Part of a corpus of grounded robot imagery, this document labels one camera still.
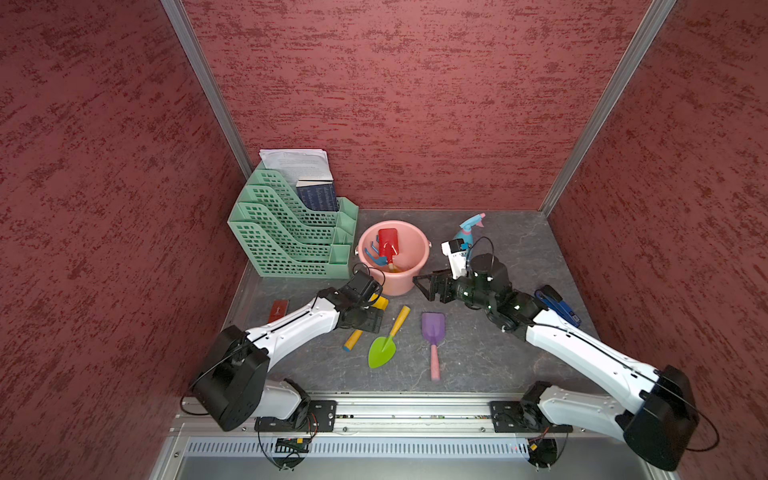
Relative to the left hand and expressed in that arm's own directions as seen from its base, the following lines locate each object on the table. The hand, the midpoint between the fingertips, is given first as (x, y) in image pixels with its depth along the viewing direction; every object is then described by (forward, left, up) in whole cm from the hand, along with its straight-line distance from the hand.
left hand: (364, 325), depth 85 cm
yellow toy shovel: (0, -4, +16) cm, 17 cm away
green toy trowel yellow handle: (-5, -5, -4) cm, 9 cm away
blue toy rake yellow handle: (+20, -4, +5) cm, 21 cm away
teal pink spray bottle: (+29, -33, +9) cm, 44 cm away
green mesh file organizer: (+26, +30, +6) cm, 40 cm away
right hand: (+4, -16, +17) cm, 23 cm away
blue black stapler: (+9, -60, -2) cm, 60 cm away
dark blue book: (+45, +20, +10) cm, 51 cm away
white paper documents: (+49, +27, +20) cm, 59 cm away
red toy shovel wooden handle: (+24, -7, +8) cm, 26 cm away
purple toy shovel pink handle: (+2, -21, -4) cm, 22 cm away
